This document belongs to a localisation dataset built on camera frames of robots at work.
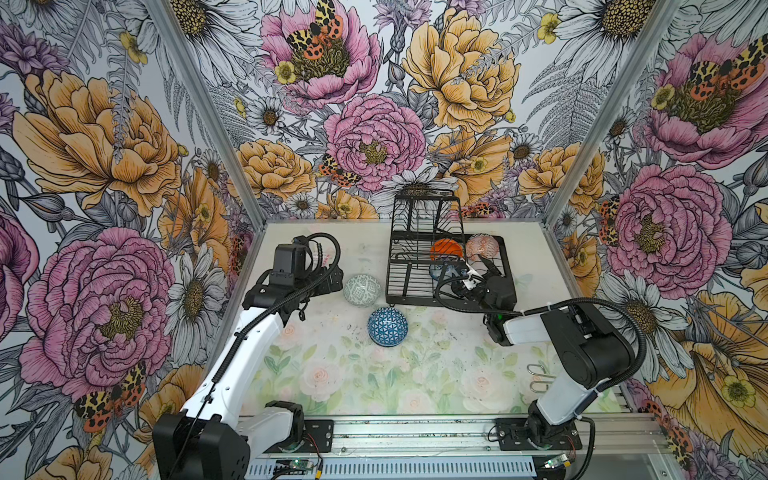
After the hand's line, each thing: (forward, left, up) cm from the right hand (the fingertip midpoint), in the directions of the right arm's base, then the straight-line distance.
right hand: (470, 269), depth 94 cm
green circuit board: (-48, +47, -10) cm, 67 cm away
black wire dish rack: (+2, +12, +2) cm, 13 cm away
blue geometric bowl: (-15, +26, -8) cm, 31 cm away
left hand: (-11, +42, +9) cm, 44 cm away
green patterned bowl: (-1, +34, -8) cm, 35 cm away
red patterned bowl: (+15, -8, -6) cm, 18 cm away
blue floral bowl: (-8, +10, +11) cm, 17 cm away
